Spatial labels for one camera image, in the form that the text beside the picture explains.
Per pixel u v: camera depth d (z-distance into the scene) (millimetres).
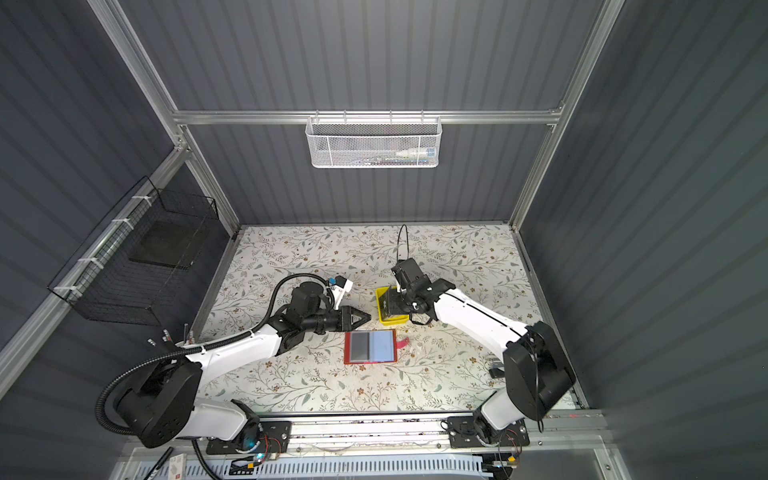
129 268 721
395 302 766
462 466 707
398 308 757
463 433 726
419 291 646
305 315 670
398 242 1151
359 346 882
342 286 782
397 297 766
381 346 888
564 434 739
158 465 699
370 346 882
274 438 725
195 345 488
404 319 936
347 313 744
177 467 693
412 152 912
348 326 745
